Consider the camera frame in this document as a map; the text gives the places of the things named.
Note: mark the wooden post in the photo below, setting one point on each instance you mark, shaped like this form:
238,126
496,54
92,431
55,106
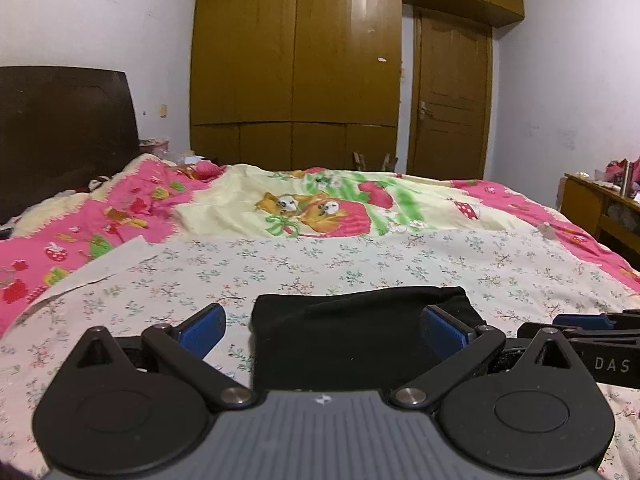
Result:
359,161
390,161

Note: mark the brown wooden wardrobe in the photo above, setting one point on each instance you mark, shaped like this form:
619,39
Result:
290,60

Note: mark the dark wooden headboard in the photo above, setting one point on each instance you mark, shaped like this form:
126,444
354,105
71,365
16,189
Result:
60,135

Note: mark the pink cartoon quilt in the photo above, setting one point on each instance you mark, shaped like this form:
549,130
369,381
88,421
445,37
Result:
240,200

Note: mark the pink cloth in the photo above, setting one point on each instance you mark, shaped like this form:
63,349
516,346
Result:
616,170

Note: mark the black pants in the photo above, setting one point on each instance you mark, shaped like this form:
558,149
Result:
340,330

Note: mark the wooden side table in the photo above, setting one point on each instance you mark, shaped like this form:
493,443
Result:
582,200

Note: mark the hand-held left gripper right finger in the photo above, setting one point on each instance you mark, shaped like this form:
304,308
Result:
442,330

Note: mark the pink basket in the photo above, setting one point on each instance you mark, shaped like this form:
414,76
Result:
155,149

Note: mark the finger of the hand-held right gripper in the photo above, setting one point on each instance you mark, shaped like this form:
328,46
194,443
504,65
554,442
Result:
545,332
580,321

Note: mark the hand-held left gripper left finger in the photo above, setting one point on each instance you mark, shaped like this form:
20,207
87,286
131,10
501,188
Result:
205,330

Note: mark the brown wooden door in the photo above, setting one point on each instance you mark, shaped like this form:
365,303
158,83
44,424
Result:
450,125

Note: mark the white floral bed sheet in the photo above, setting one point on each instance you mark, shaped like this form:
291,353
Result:
350,260

